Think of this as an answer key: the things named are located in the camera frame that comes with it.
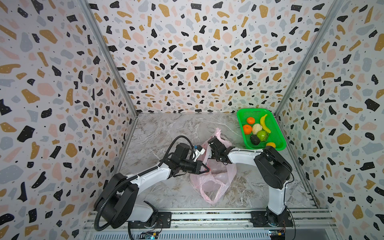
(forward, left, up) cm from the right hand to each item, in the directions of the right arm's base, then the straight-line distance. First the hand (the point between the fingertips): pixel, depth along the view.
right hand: (208, 152), depth 97 cm
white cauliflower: (+19, -35, +3) cm, 39 cm away
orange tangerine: (+18, -28, +3) cm, 34 cm away
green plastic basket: (+13, -47, +2) cm, 49 cm away
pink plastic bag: (-25, -3, +13) cm, 28 cm away
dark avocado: (+9, -32, +2) cm, 33 cm away
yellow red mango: (+5, -41, +3) cm, 42 cm away
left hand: (-18, -1, +11) cm, 21 cm away
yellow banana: (+27, -41, 0) cm, 49 cm away
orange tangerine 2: (+27, -32, +1) cm, 42 cm away
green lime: (+11, -37, +4) cm, 39 cm away
